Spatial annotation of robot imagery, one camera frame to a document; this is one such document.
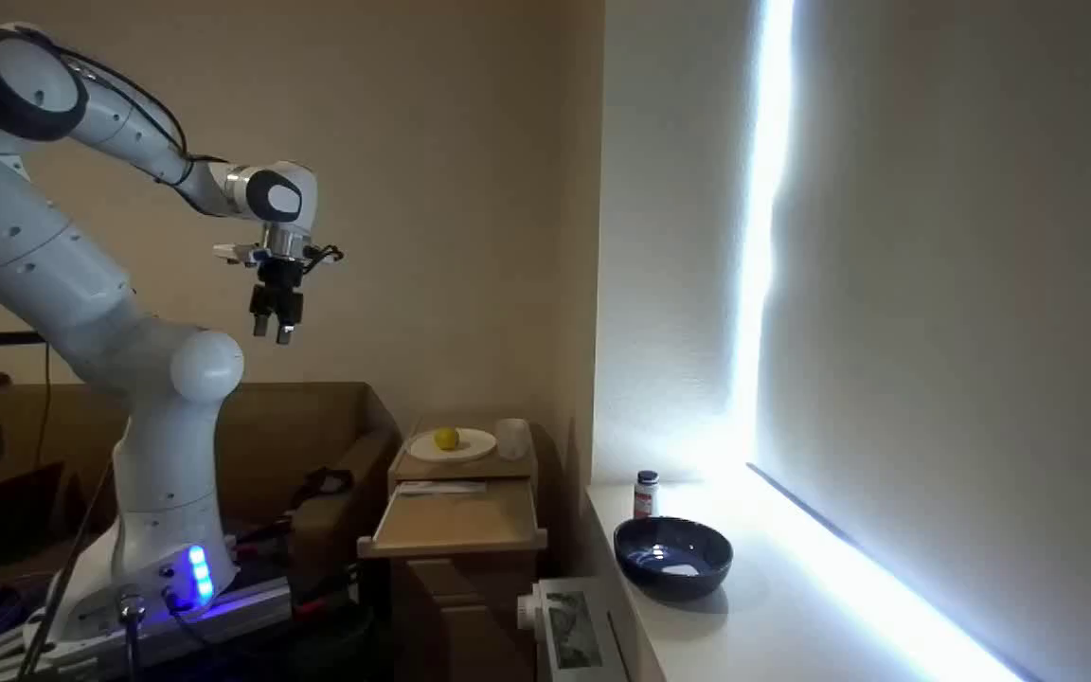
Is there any robot base with blue lights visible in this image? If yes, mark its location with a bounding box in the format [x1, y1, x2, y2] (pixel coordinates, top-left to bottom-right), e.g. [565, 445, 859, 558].
[0, 546, 293, 682]

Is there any white plate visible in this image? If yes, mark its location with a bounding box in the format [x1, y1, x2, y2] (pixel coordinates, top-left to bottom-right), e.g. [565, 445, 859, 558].
[409, 428, 498, 462]

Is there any dark blue bowl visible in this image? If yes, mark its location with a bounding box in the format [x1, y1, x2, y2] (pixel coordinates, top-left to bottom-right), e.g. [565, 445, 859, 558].
[614, 513, 734, 603]

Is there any wooden sliding tray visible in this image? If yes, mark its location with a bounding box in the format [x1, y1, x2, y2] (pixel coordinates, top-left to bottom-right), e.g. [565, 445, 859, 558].
[355, 482, 551, 560]

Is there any white window blind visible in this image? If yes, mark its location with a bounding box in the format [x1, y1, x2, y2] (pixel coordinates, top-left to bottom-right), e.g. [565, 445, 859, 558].
[759, 0, 1091, 682]

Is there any open cardboard box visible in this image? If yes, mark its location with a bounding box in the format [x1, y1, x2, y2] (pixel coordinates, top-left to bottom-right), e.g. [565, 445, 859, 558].
[0, 383, 399, 594]

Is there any translucent white mug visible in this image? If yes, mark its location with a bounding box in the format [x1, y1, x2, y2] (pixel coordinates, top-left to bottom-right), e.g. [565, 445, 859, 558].
[498, 417, 533, 458]

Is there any yellow lemon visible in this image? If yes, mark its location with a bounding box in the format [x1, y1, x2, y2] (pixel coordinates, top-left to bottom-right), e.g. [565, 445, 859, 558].
[433, 428, 464, 449]

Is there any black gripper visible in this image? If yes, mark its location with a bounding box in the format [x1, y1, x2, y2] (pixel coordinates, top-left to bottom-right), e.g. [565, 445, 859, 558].
[221, 243, 340, 346]

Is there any small spice jar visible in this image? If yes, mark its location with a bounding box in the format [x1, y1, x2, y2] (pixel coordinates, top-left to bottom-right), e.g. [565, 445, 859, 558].
[633, 468, 659, 517]

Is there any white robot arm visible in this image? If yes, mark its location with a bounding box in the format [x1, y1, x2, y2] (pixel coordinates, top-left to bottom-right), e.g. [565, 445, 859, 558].
[0, 26, 325, 603]

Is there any wooden cabinet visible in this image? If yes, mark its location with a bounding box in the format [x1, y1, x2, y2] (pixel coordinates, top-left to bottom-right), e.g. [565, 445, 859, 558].
[384, 434, 542, 682]

